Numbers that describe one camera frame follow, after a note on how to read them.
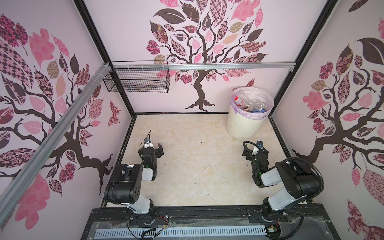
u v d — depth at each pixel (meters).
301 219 0.68
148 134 1.07
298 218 0.72
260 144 0.78
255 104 0.93
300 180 0.46
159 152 0.86
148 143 0.79
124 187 0.45
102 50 0.82
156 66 0.92
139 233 0.70
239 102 0.97
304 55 0.86
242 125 0.91
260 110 0.92
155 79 0.80
